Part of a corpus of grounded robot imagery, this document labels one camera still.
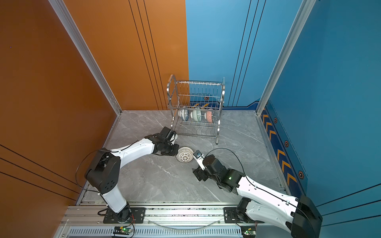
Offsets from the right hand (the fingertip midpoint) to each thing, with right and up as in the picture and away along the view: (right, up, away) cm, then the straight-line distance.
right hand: (199, 163), depth 79 cm
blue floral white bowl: (-10, +28, +24) cm, 38 cm away
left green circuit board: (-37, -30, -8) cm, 49 cm away
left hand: (-12, +5, +13) cm, 18 cm away
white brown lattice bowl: (-9, +2, +15) cm, 18 cm away
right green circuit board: (+23, -31, -8) cm, 39 cm away
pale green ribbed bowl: (-1, +27, +24) cm, 36 cm away
